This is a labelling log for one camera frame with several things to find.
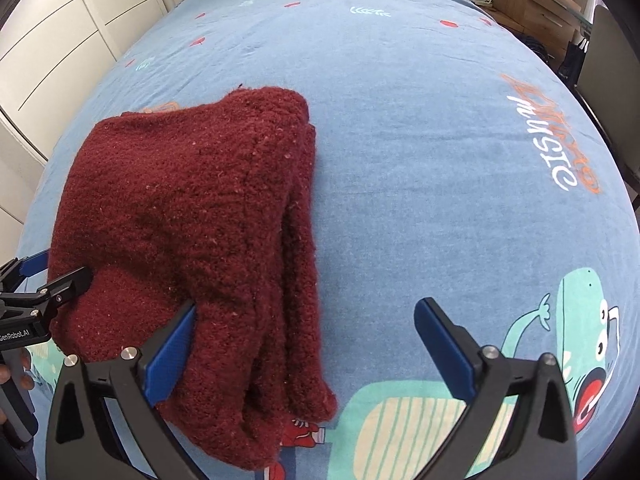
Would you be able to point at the black bag on floor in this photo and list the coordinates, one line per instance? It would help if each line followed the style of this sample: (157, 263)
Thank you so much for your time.
(552, 55)

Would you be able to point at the blue dinosaur print bedsheet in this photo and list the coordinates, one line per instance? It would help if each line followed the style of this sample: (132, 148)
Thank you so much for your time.
(451, 163)

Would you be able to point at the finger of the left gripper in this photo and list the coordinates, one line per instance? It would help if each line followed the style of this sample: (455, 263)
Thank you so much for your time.
(62, 291)
(14, 272)

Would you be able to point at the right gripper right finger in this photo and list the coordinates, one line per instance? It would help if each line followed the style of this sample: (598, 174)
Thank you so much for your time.
(539, 442)

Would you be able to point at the white wardrobe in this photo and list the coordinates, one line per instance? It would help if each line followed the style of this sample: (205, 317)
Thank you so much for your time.
(53, 54)

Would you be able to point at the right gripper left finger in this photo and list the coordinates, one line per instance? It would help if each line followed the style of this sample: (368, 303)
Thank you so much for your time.
(82, 442)

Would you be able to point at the left hand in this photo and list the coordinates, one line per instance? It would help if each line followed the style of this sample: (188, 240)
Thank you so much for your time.
(16, 406)

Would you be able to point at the grey black chair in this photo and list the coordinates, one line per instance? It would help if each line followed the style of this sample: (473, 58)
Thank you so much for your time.
(608, 88)

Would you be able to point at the wooden nightstand with drawers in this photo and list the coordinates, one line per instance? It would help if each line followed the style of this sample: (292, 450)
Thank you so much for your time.
(550, 21)

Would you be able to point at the dark red knit sweater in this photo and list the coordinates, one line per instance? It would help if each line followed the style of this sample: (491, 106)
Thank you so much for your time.
(209, 204)

